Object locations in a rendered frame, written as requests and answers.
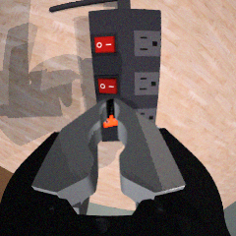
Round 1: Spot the black power strip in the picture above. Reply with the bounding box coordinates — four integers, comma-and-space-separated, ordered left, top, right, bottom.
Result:
49, 0, 161, 142

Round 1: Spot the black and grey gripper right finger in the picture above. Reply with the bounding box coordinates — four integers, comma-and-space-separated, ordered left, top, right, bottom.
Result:
112, 97, 231, 236

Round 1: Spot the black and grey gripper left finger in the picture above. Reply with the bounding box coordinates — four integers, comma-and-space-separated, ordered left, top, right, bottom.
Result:
0, 98, 112, 234

